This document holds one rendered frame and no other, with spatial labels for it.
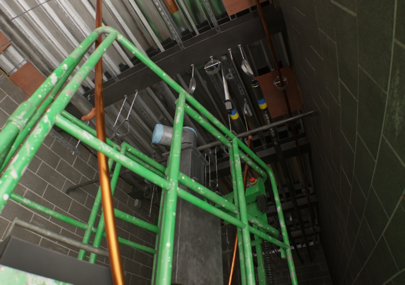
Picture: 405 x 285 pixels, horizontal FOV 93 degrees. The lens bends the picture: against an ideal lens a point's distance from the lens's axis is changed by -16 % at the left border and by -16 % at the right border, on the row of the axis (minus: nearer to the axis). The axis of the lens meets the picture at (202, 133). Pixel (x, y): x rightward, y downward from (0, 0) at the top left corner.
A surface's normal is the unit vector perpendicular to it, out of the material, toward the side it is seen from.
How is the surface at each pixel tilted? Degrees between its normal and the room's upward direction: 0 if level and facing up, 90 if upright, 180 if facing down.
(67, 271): 90
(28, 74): 180
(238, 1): 180
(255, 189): 90
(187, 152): 90
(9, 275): 90
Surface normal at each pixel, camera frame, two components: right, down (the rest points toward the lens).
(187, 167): -0.46, -0.63
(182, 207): 0.75, -0.48
